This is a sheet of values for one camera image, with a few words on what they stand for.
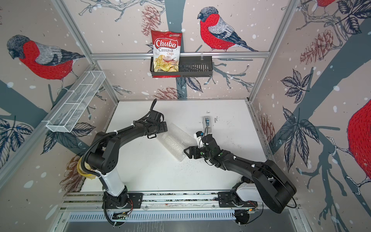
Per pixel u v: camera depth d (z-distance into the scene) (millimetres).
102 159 483
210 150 661
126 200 716
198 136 779
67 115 723
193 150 745
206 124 1016
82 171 796
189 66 1067
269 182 427
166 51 836
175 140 904
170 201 745
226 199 729
